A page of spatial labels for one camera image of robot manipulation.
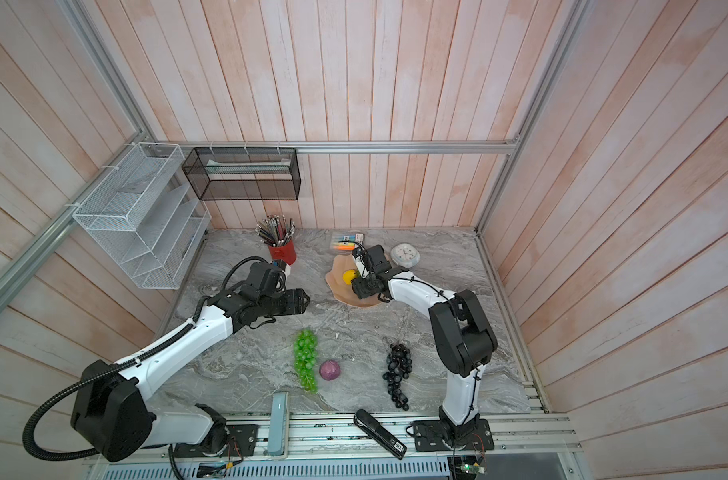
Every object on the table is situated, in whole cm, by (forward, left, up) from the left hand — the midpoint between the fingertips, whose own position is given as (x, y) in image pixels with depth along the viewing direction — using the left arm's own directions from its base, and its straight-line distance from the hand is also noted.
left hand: (299, 306), depth 83 cm
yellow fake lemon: (+17, -13, -9) cm, 23 cm away
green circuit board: (-36, -44, -14) cm, 59 cm away
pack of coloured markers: (+36, -12, -12) cm, 39 cm away
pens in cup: (+29, +12, +1) cm, 31 cm away
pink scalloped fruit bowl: (+13, -11, -12) cm, 21 cm away
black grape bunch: (-13, -28, -10) cm, 33 cm away
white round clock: (+29, -34, -12) cm, 47 cm away
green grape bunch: (-11, -2, -10) cm, 15 cm away
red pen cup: (+25, +9, -7) cm, 28 cm away
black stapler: (-30, -21, -10) cm, 38 cm away
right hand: (+14, -19, -7) cm, 24 cm away
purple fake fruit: (-15, -9, -9) cm, 19 cm away
